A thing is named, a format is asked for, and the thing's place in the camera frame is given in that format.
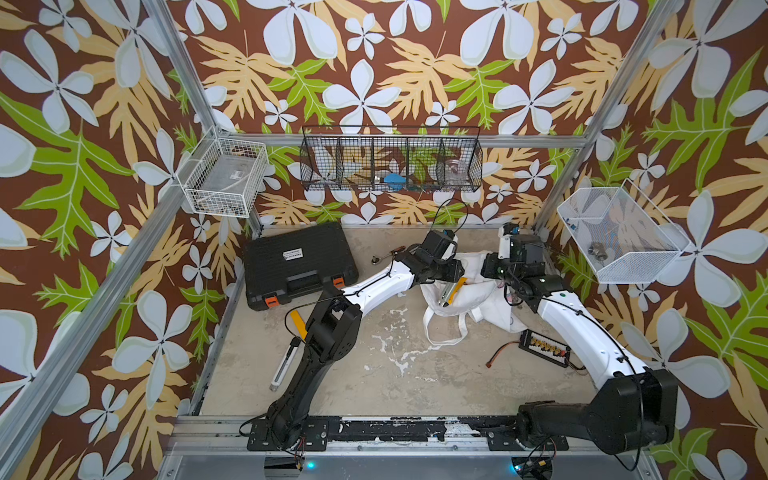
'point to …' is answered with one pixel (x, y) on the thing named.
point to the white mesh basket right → (624, 237)
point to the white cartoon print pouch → (482, 299)
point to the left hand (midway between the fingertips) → (463, 266)
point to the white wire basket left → (223, 175)
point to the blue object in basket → (394, 182)
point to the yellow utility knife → (459, 285)
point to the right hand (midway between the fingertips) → (484, 255)
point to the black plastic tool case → (293, 266)
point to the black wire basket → (391, 158)
